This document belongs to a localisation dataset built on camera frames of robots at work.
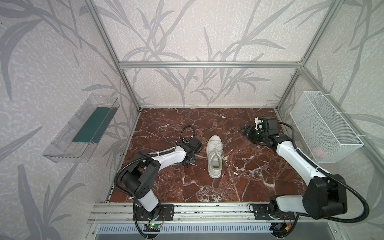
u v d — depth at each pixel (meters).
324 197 0.40
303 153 0.50
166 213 0.74
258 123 0.76
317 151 0.72
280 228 0.74
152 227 0.71
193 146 0.73
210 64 0.96
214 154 0.84
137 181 0.45
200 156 0.94
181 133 1.08
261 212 0.73
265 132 0.65
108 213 0.75
